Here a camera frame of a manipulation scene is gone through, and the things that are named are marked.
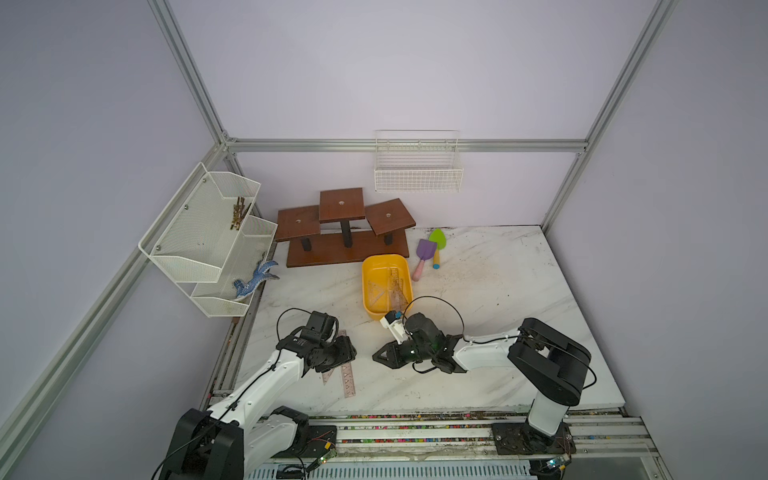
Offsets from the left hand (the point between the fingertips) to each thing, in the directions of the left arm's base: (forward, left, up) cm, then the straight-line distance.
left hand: (348, 357), depth 85 cm
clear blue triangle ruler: (+25, -7, -3) cm, 26 cm away
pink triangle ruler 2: (+21, -14, -2) cm, 26 cm away
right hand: (-1, -9, 0) cm, 9 cm away
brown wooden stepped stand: (+44, +6, +8) cm, 45 cm away
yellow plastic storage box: (+27, -11, -3) cm, 29 cm away
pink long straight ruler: (-4, 0, -3) cm, 5 cm away
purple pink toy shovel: (+43, -26, -2) cm, 50 cm away
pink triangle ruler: (-4, +6, -2) cm, 8 cm away
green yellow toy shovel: (+51, -31, -2) cm, 59 cm away
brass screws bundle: (+30, +30, +29) cm, 52 cm away
